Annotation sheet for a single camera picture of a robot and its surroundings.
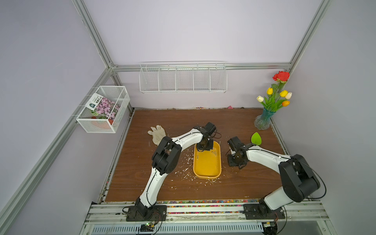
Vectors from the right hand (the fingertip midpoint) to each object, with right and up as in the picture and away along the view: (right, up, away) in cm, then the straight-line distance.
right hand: (231, 161), depth 92 cm
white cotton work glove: (-50, +16, +13) cm, 54 cm away
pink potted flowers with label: (-70, +32, -18) cm, 79 cm away
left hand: (-14, +7, +4) cm, 16 cm away
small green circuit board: (-47, -27, -20) cm, 58 cm away
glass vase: (+25, +25, +11) cm, 37 cm away
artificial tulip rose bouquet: (+28, +40, -1) cm, 49 cm away
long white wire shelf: (-18, +56, +8) cm, 59 cm away
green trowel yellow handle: (+21, +13, +11) cm, 27 cm away
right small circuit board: (+14, -28, -19) cm, 37 cm away
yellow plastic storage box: (-15, -1, -2) cm, 16 cm away
